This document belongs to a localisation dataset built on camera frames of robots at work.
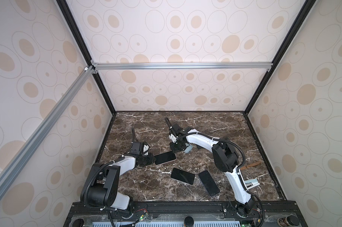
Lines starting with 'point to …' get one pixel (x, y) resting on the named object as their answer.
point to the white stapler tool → (251, 183)
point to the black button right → (293, 220)
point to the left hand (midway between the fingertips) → (158, 156)
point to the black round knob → (189, 221)
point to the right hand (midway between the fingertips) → (173, 152)
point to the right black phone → (208, 183)
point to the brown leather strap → (252, 164)
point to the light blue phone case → (188, 149)
